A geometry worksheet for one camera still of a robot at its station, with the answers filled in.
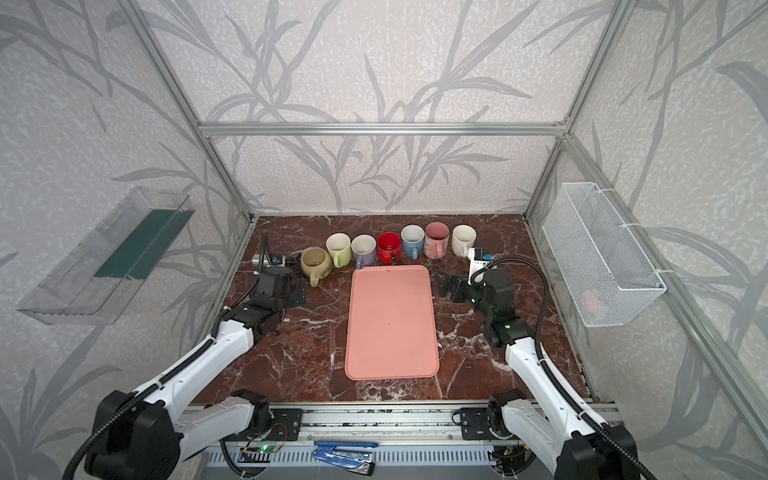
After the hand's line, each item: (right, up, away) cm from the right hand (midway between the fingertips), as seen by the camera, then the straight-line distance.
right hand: (449, 264), depth 81 cm
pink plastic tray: (-16, -21, +9) cm, 28 cm away
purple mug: (-27, +3, +26) cm, 37 cm away
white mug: (+8, +7, +22) cm, 24 cm away
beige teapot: (-43, -1, +21) cm, 48 cm away
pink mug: (-1, +7, +18) cm, 20 cm away
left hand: (-46, -4, +5) cm, 46 cm away
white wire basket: (+29, -2, -20) cm, 36 cm away
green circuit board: (-47, -44, -10) cm, 65 cm away
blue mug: (-9, +7, +21) cm, 24 cm away
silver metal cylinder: (-44, +2, -8) cm, 45 cm away
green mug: (-35, +4, +21) cm, 41 cm away
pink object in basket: (+34, -9, -7) cm, 36 cm away
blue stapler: (-24, -44, -12) cm, 51 cm away
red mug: (-18, +4, +26) cm, 32 cm away
